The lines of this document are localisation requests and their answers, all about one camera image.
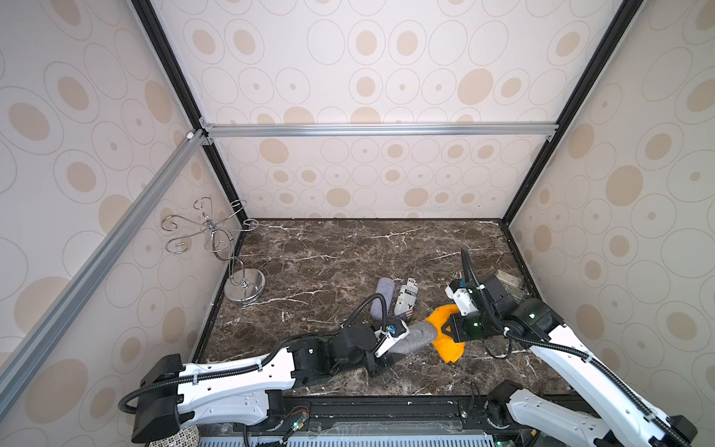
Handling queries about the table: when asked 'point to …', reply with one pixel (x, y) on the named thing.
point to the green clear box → (510, 279)
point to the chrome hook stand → (242, 285)
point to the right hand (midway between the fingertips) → (451, 327)
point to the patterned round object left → (187, 437)
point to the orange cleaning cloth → (449, 348)
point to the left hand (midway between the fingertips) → (405, 350)
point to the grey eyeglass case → (421, 334)
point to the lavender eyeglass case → (384, 287)
